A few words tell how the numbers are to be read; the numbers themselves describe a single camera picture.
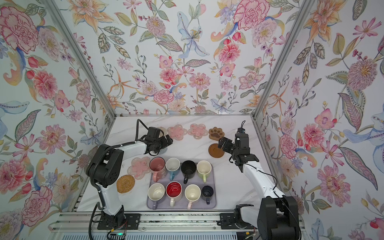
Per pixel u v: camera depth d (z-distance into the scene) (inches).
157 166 35.0
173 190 32.3
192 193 31.8
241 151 25.7
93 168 18.3
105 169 20.2
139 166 36.7
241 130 30.6
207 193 31.8
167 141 36.0
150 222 29.5
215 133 43.4
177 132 43.6
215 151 39.5
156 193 32.3
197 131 43.6
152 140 30.9
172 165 34.4
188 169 34.7
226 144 30.2
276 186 17.8
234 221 29.0
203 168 35.2
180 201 31.4
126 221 28.4
